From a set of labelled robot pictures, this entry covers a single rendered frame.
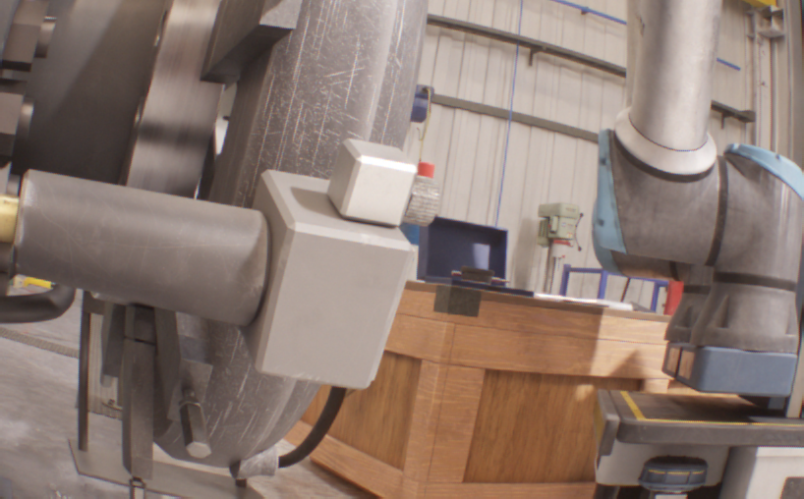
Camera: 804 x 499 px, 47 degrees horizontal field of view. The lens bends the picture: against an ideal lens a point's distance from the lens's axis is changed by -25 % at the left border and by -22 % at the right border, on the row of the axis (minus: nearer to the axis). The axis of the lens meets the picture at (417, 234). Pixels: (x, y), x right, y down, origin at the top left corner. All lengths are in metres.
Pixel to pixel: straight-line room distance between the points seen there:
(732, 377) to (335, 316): 0.73
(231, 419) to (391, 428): 1.22
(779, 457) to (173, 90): 0.88
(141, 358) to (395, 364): 1.11
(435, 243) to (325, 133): 1.35
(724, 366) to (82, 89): 0.85
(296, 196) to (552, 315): 1.31
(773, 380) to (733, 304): 0.13
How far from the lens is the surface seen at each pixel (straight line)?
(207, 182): 1.10
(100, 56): 0.96
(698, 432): 1.31
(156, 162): 0.92
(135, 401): 1.07
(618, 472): 1.53
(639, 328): 2.12
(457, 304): 1.92
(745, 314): 1.35
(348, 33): 0.79
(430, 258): 2.11
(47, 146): 0.97
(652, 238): 1.36
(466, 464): 1.99
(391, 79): 0.81
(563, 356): 2.02
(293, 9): 0.74
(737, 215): 1.36
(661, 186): 1.31
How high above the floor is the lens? 0.43
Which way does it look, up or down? 3 degrees up
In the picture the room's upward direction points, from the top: 9 degrees clockwise
